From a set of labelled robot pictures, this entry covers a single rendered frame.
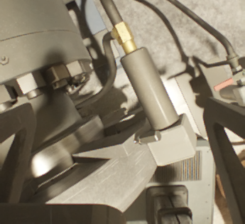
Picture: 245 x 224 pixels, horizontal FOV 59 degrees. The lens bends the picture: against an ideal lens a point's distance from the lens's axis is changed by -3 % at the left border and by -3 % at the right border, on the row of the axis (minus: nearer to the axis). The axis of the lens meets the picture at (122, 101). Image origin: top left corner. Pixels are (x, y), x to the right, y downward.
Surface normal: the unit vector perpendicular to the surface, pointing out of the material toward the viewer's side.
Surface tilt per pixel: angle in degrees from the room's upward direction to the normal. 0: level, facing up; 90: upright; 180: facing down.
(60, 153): 34
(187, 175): 0
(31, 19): 48
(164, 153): 23
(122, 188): 42
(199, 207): 0
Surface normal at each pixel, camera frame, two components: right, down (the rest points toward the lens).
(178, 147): -0.33, 0.24
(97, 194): 0.50, -0.16
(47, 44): 0.69, -0.29
